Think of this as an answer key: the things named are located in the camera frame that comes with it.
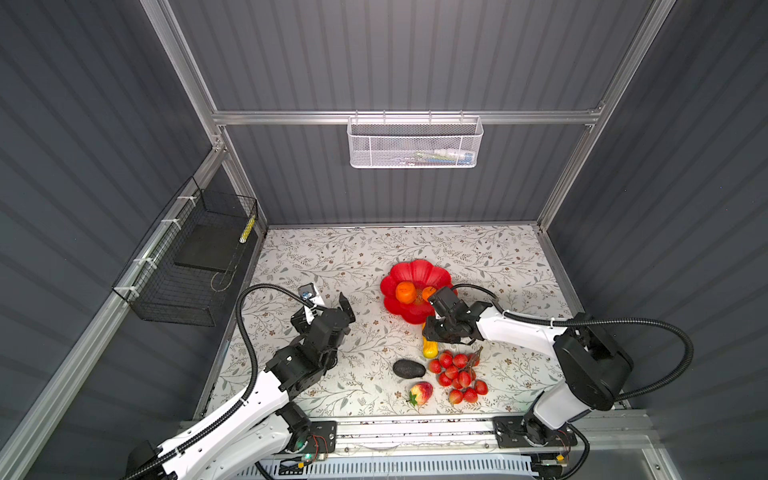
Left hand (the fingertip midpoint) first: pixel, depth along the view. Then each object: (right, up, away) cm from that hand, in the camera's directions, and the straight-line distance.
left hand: (328, 302), depth 76 cm
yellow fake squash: (+27, -14, +7) cm, 31 cm away
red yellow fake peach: (+24, -24, +1) cm, 34 cm away
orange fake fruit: (+21, 0, +19) cm, 28 cm away
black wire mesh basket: (-35, +8, -3) cm, 36 cm away
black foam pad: (-30, +14, 0) cm, 33 cm away
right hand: (+27, -12, +13) cm, 33 cm away
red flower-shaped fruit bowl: (+27, +5, +29) cm, 40 cm away
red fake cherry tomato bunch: (+34, -19, +3) cm, 39 cm away
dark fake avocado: (+21, -19, +5) cm, 29 cm away
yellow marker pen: (-24, +19, +6) cm, 31 cm away
